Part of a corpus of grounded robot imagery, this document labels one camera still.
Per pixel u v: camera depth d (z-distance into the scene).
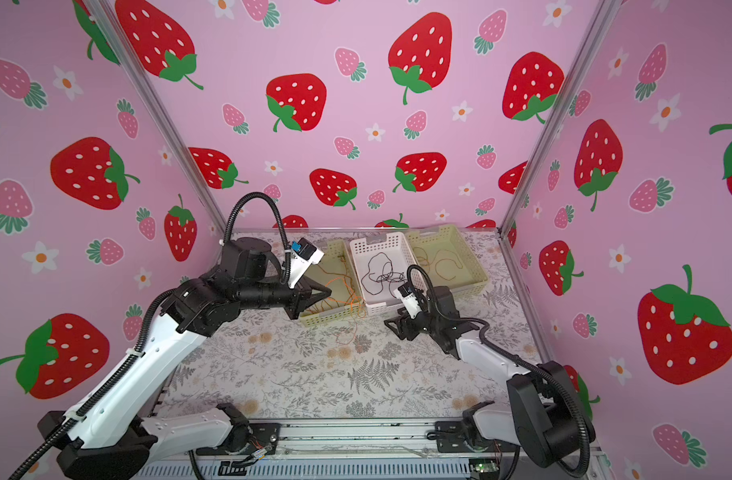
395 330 0.79
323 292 0.62
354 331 0.93
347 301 0.95
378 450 0.73
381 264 1.10
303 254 0.54
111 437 0.39
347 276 1.04
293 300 0.54
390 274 1.07
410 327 0.76
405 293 0.75
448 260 1.11
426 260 1.11
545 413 0.42
